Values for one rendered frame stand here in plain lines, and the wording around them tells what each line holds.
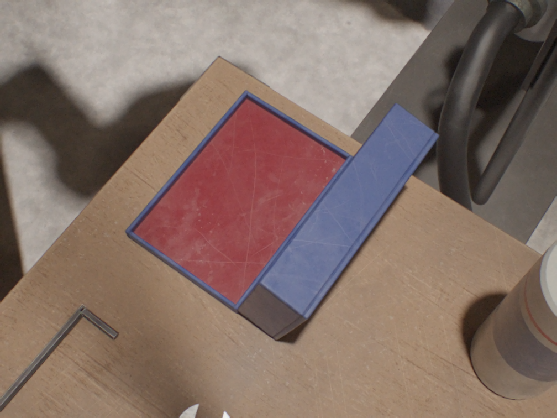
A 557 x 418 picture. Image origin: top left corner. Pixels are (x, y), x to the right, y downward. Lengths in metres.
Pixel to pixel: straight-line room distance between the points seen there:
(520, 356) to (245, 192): 0.25
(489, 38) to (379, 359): 0.33
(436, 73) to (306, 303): 0.83
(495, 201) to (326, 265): 0.71
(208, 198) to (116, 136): 0.60
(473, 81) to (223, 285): 0.32
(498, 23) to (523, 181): 0.47
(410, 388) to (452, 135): 0.27
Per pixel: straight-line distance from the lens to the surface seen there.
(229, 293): 0.61
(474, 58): 0.77
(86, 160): 1.22
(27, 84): 1.31
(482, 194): 1.15
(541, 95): 0.93
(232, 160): 0.65
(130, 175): 0.66
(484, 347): 0.58
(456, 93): 0.77
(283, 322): 0.54
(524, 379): 0.56
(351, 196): 0.52
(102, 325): 0.62
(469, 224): 0.65
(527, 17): 0.81
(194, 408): 0.59
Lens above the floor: 1.06
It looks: 66 degrees down
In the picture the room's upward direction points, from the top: straight up
